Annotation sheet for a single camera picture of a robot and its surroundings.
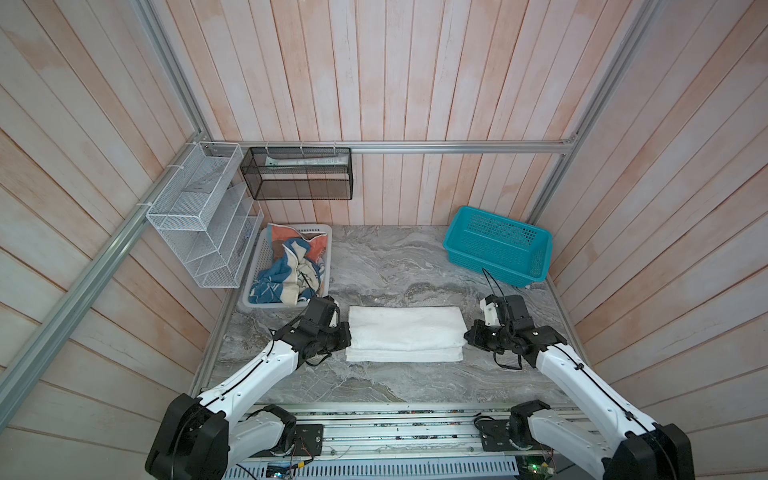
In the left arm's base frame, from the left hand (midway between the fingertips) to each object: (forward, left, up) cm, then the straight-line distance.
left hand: (351, 342), depth 83 cm
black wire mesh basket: (+55, +21, +18) cm, 62 cm away
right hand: (+2, -32, +1) cm, 33 cm away
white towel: (+4, -16, -3) cm, 17 cm away
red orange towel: (+38, +15, -1) cm, 41 cm away
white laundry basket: (+31, +33, 0) cm, 46 cm away
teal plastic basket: (+41, -55, -7) cm, 69 cm away
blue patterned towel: (+14, +25, +8) cm, 30 cm away
